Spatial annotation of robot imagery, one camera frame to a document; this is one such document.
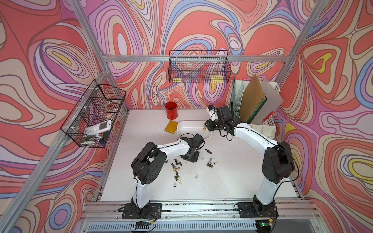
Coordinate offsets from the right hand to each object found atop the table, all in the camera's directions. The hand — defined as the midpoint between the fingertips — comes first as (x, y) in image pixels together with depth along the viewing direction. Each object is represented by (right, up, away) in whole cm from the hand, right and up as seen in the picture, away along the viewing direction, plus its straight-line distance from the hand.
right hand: (207, 126), depth 91 cm
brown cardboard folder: (+32, +23, +8) cm, 41 cm away
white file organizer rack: (+24, +25, +17) cm, 38 cm away
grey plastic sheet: (+39, +15, -5) cm, 42 cm away
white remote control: (-53, +1, -23) cm, 58 cm away
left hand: (-9, -21, +2) cm, 23 cm away
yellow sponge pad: (-25, 0, +18) cm, 31 cm away
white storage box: (-13, -2, +16) cm, 21 cm away
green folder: (+32, +11, 0) cm, 33 cm away
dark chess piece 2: (-19, -22, 0) cm, 29 cm away
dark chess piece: (+1, -16, +5) cm, 17 cm away
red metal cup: (-25, +12, +17) cm, 32 cm away
